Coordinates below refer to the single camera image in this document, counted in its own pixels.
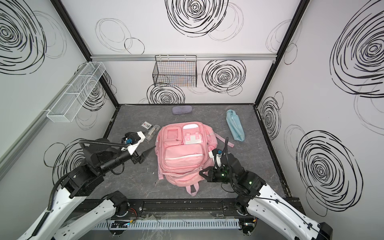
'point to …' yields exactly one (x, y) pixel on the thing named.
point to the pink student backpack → (183, 150)
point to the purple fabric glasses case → (181, 109)
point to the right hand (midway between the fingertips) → (197, 177)
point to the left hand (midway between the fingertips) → (149, 139)
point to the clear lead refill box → (147, 125)
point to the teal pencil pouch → (235, 125)
